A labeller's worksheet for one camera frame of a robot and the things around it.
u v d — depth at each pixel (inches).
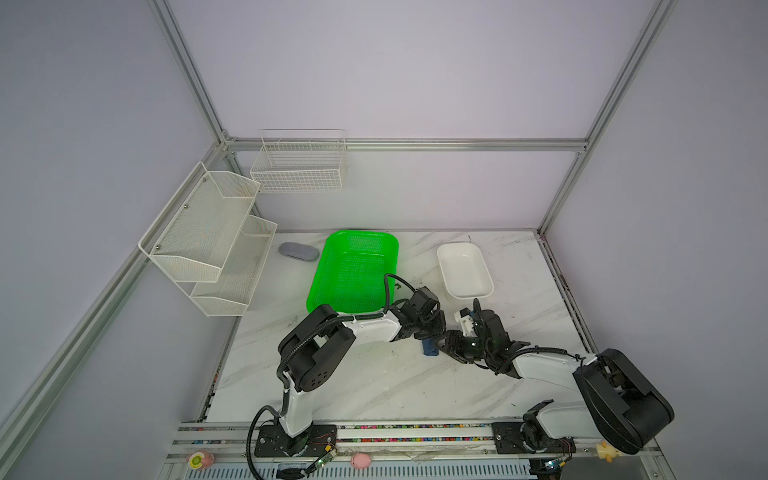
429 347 33.6
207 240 30.2
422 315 29.0
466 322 32.4
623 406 16.9
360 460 27.6
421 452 28.8
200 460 26.5
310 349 19.5
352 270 43.4
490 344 27.6
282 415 23.0
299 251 44.0
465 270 41.5
